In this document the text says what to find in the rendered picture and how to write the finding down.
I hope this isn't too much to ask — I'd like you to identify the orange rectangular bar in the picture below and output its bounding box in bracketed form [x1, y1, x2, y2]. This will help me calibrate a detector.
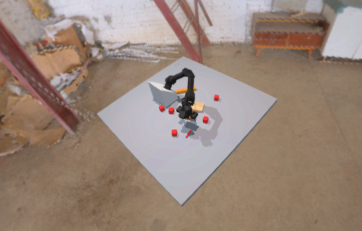
[175, 87, 196, 94]

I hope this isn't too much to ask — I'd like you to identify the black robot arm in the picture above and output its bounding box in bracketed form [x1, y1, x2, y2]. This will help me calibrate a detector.
[163, 68, 195, 119]

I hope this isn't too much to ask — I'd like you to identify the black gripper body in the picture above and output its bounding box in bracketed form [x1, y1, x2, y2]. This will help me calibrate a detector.
[176, 106, 198, 119]

